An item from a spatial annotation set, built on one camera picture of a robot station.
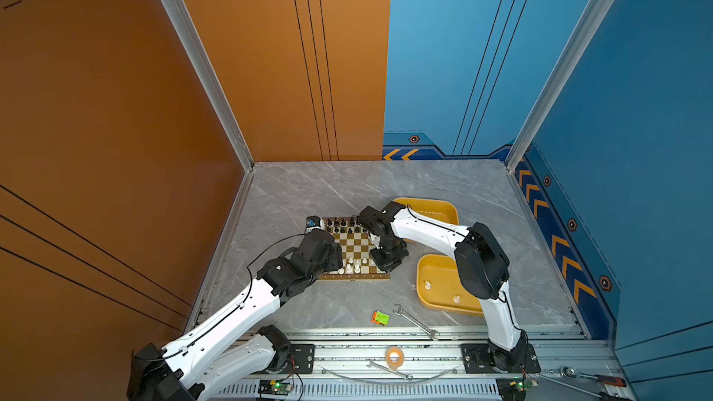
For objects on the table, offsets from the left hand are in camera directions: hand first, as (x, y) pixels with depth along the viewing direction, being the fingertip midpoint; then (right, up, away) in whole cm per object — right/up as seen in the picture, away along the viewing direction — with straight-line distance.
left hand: (334, 248), depth 79 cm
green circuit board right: (+47, -34, -9) cm, 59 cm away
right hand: (+15, -9, +7) cm, 18 cm away
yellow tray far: (+35, +9, +23) cm, 43 cm away
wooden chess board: (+7, -7, +10) cm, 14 cm away
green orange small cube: (+13, -20, -1) cm, 23 cm away
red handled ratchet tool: (+61, -30, -10) cm, 69 cm away
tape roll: (+19, -29, -4) cm, 35 cm away
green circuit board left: (-15, -34, -8) cm, 38 cm away
